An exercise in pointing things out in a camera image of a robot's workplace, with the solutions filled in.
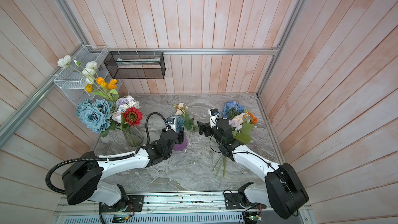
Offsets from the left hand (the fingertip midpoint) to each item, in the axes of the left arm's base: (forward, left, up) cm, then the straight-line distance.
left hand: (178, 130), depth 84 cm
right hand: (+5, -15, +4) cm, 16 cm away
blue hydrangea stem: (+20, -34, -6) cm, 40 cm away
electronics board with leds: (-38, -36, -14) cm, 54 cm away
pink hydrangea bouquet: (+4, -37, -5) cm, 37 cm away
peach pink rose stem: (+24, +1, -10) cm, 26 cm away
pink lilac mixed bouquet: (+5, +26, +16) cm, 31 cm away
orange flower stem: (+13, -48, -7) cm, 50 cm away
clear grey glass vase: (-1, +26, -4) cm, 27 cm away
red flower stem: (-1, +21, +14) cm, 25 cm away
